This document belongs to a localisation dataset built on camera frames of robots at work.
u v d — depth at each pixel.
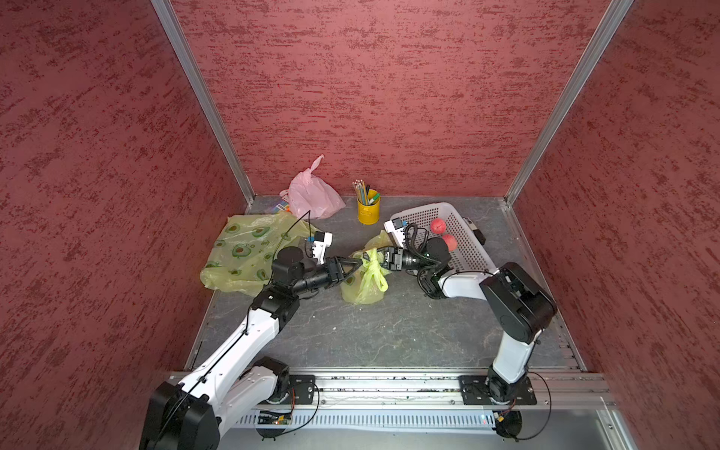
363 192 1.03
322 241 0.70
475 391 0.74
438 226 1.06
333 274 0.64
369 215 1.07
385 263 0.74
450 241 1.00
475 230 1.05
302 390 0.74
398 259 0.71
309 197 1.03
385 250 0.75
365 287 0.76
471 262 0.97
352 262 0.71
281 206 1.17
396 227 0.75
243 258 0.98
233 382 0.47
